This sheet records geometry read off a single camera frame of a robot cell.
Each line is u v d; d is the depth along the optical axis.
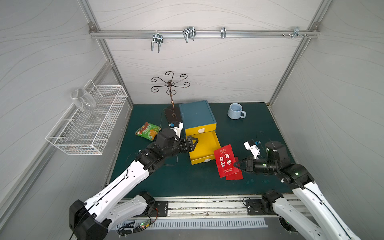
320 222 0.43
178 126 0.66
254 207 0.73
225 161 0.70
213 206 0.75
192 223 0.70
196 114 0.86
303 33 0.78
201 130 0.82
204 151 0.88
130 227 0.71
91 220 0.37
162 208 0.73
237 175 0.84
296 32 0.76
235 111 1.09
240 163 0.66
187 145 0.63
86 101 0.65
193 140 0.68
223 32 0.78
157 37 0.78
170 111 1.09
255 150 0.64
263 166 0.58
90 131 0.67
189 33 0.76
